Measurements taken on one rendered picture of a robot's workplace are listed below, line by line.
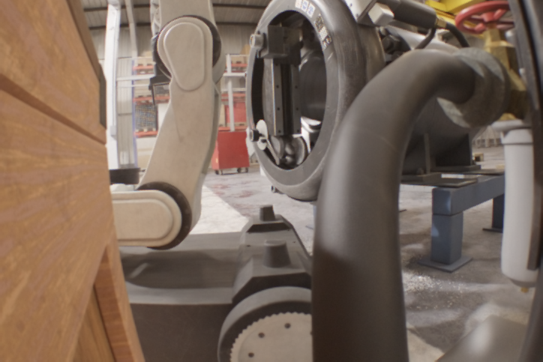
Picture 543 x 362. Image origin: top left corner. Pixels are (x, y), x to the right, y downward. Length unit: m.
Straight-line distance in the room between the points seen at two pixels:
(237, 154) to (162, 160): 5.77
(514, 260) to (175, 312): 0.47
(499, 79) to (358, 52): 0.58
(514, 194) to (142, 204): 0.58
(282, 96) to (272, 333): 0.81
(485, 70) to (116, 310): 0.30
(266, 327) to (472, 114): 0.37
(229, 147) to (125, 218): 5.76
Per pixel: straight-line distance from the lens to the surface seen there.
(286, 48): 1.01
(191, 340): 0.54
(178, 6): 0.71
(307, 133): 1.13
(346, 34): 0.79
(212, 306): 0.50
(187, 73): 0.59
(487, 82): 0.22
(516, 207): 0.36
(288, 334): 0.46
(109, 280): 0.23
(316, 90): 1.26
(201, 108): 0.60
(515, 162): 0.35
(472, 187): 1.09
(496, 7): 0.28
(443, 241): 1.02
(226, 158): 6.30
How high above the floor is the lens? 0.39
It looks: 1 degrees down
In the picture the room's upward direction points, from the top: 4 degrees counter-clockwise
